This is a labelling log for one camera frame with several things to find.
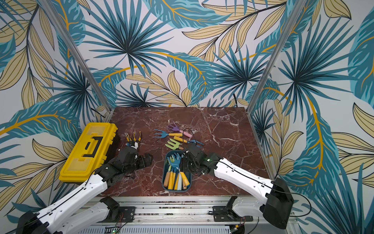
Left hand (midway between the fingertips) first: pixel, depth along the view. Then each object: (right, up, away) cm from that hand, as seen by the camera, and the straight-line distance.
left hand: (146, 160), depth 80 cm
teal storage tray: (+10, -4, +5) cm, 12 cm away
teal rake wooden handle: (+29, +8, +23) cm, 37 cm away
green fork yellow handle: (+15, +6, +20) cm, 25 cm away
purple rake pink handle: (+14, +17, +26) cm, 34 cm away
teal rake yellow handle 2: (+16, -14, 0) cm, 22 cm away
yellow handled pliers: (-11, +11, +21) cm, 26 cm away
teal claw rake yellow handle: (+21, -9, 0) cm, 23 cm away
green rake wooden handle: (+11, -8, +1) cm, 14 cm away
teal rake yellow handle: (+15, -3, +4) cm, 16 cm away
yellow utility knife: (-19, +11, +20) cm, 30 cm away
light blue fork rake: (+18, -12, -1) cm, 22 cm away
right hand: (+20, -2, -4) cm, 21 cm away
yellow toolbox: (-25, +9, -2) cm, 27 cm away
